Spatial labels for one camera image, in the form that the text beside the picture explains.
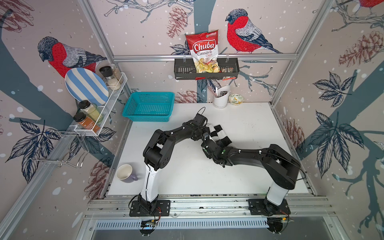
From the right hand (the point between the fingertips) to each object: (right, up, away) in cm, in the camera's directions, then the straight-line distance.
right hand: (211, 144), depth 92 cm
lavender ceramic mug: (-50, -14, -11) cm, 53 cm away
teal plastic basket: (-44, +25, +15) cm, 52 cm away
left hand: (0, +7, +6) cm, 9 cm away
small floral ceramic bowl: (+24, +32, +30) cm, 50 cm away
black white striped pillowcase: (+5, +6, +6) cm, 10 cm away
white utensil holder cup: (+10, +30, +21) cm, 38 cm away
